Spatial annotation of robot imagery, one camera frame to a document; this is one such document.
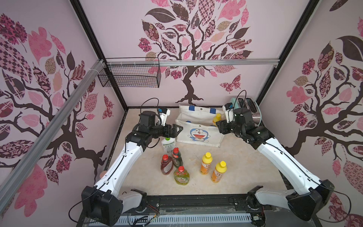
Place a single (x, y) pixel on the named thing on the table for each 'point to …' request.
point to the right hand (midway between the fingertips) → (221, 119)
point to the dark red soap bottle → (167, 164)
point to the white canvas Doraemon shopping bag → (196, 122)
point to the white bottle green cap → (168, 144)
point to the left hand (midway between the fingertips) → (176, 130)
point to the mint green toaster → (250, 104)
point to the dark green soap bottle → (177, 157)
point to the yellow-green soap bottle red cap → (181, 176)
